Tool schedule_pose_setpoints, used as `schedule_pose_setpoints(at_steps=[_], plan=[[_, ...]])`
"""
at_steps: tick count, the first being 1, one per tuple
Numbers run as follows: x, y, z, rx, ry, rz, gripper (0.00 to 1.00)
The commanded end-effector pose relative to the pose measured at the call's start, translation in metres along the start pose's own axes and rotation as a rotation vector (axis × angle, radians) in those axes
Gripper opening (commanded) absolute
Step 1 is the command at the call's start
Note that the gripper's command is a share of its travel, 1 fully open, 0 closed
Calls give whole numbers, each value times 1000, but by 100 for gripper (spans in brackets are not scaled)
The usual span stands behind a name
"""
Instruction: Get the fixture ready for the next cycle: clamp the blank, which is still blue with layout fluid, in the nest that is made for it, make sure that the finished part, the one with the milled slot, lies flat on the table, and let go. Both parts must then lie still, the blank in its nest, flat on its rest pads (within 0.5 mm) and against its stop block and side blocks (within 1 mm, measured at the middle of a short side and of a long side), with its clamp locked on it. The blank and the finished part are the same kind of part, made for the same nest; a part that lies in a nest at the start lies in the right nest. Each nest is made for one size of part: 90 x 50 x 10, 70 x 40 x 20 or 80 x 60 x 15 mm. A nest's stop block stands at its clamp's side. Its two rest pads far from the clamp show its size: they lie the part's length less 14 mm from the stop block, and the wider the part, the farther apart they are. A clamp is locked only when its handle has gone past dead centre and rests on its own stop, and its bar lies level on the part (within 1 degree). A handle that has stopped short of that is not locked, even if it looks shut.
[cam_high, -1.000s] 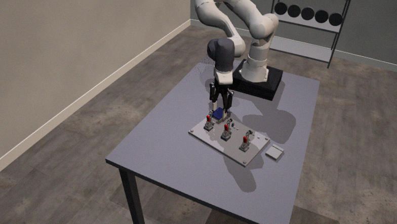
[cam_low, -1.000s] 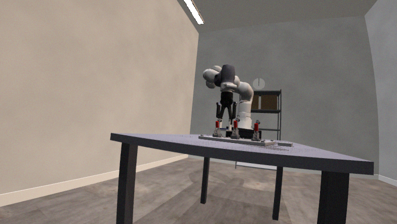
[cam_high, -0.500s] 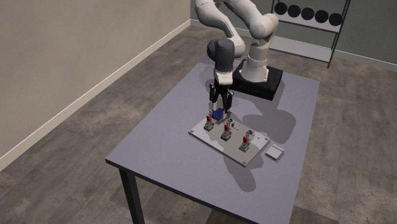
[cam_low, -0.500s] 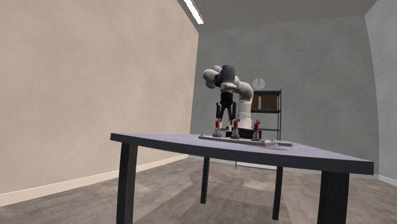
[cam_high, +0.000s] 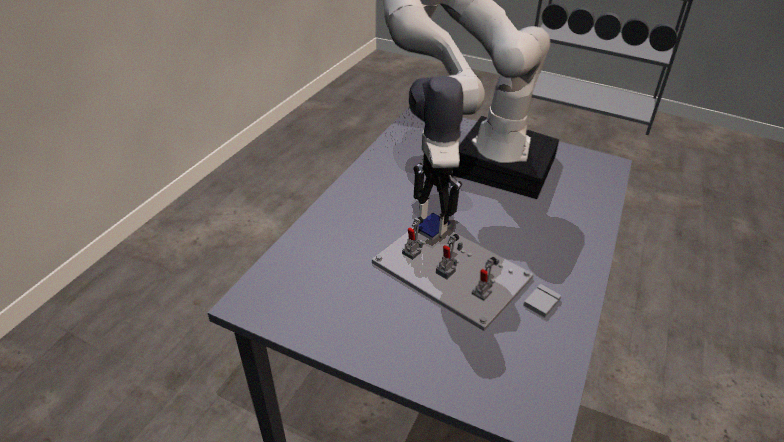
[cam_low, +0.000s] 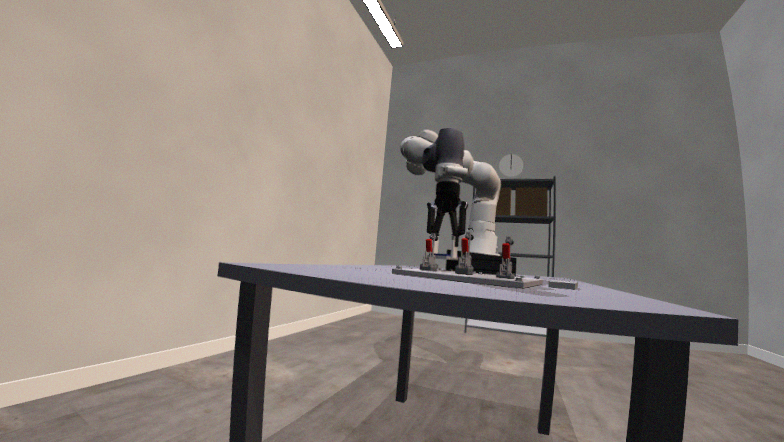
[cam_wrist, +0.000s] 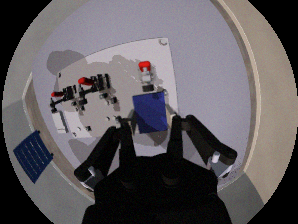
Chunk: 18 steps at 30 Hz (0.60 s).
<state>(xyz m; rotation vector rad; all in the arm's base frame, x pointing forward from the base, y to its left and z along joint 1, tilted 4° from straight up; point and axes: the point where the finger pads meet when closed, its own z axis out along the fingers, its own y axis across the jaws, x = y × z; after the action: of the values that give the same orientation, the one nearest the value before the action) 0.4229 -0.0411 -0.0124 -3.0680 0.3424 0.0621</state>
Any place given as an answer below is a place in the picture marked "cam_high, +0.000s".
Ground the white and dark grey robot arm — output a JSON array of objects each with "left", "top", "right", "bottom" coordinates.
[{"left": 384, "top": 0, "right": 550, "bottom": 168}]

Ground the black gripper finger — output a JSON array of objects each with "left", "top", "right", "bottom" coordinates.
[
  {"left": 435, "top": 175, "right": 462, "bottom": 235},
  {"left": 413, "top": 163, "right": 433, "bottom": 220}
]

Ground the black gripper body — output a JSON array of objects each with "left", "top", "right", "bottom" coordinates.
[{"left": 422, "top": 154, "right": 453, "bottom": 187}]

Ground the blue rectangular block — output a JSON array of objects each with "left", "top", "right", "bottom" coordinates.
[{"left": 418, "top": 213, "right": 440, "bottom": 241}]

